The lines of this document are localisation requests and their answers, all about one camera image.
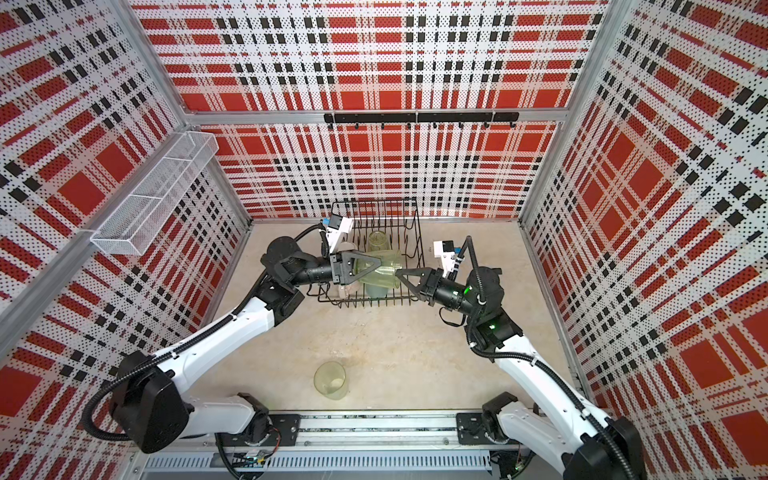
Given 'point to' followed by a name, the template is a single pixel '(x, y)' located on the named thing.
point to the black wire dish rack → (386, 230)
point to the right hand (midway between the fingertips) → (396, 278)
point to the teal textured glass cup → (376, 291)
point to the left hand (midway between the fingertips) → (382, 267)
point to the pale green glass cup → (330, 378)
